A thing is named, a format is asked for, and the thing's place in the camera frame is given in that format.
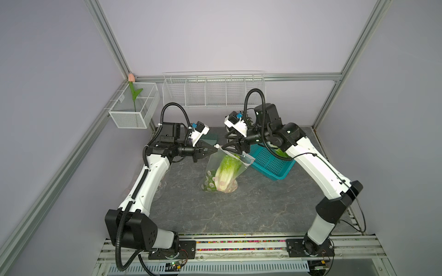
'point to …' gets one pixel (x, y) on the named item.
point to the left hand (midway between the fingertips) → (216, 150)
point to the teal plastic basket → (273, 168)
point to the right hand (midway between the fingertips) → (224, 140)
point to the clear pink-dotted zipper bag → (208, 184)
